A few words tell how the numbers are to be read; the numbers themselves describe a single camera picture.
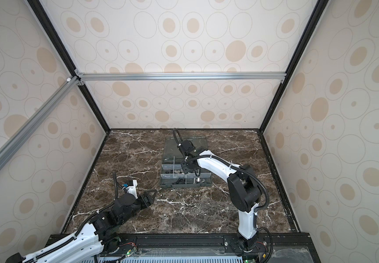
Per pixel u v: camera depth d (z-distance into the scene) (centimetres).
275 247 74
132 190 73
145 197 71
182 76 87
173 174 92
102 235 56
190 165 67
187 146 72
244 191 49
